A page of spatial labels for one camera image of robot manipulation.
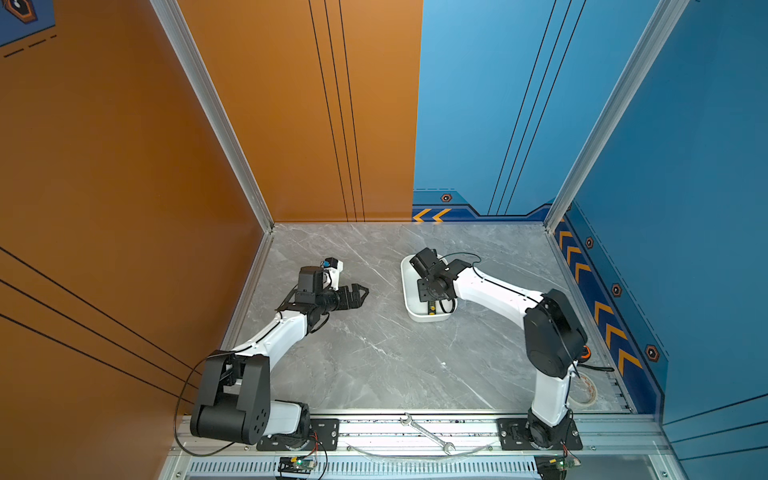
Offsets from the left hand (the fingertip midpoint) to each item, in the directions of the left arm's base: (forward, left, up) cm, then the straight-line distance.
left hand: (356, 289), depth 89 cm
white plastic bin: (-2, -19, -8) cm, 21 cm away
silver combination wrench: (-33, -16, -10) cm, 38 cm away
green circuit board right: (-42, -52, -10) cm, 67 cm away
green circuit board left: (-42, +11, -11) cm, 45 cm away
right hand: (+2, -22, -3) cm, 22 cm away
